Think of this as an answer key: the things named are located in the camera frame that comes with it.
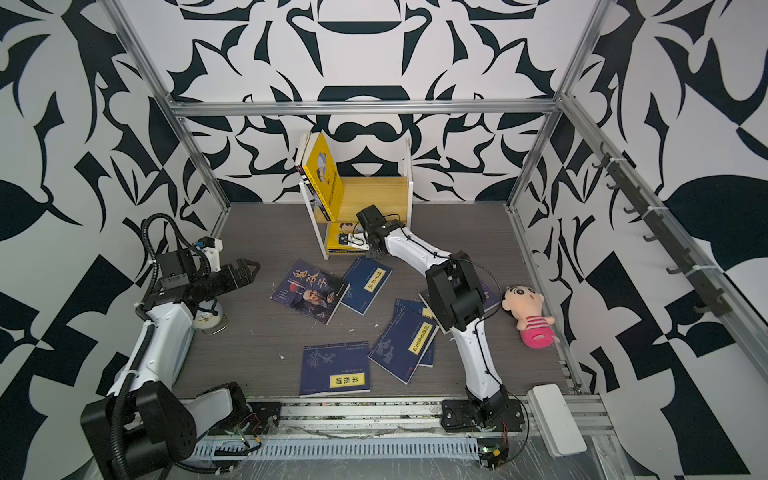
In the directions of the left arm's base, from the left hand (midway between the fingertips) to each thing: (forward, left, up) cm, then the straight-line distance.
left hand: (241, 267), depth 83 cm
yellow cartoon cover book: (+17, -23, +19) cm, 34 cm away
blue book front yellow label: (-23, -25, -16) cm, 38 cm away
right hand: (+16, -37, -7) cm, 41 cm away
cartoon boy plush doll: (-9, -80, -11) cm, 82 cm away
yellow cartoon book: (+19, -24, -10) cm, 32 cm away
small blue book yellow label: (+3, -34, -14) cm, 37 cm away
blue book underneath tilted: (-8, -51, -15) cm, 54 cm away
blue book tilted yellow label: (-19, -43, -14) cm, 49 cm away
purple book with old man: (-1, -17, -14) cm, 22 cm away
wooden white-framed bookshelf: (+25, -43, +2) cm, 50 cm away
